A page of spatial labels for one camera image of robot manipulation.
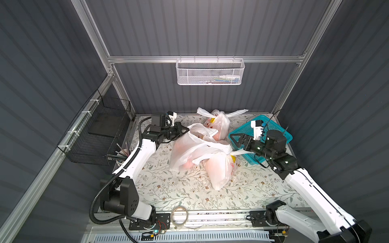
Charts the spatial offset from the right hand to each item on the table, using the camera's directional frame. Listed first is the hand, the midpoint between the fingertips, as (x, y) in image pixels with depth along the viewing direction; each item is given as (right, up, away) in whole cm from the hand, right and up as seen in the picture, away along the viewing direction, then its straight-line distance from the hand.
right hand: (237, 137), depth 71 cm
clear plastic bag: (-7, -17, +8) cm, 20 cm away
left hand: (-22, +3, +7) cm, 23 cm away
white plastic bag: (-19, -3, +6) cm, 20 cm away
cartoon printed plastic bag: (-4, +8, +25) cm, 27 cm away
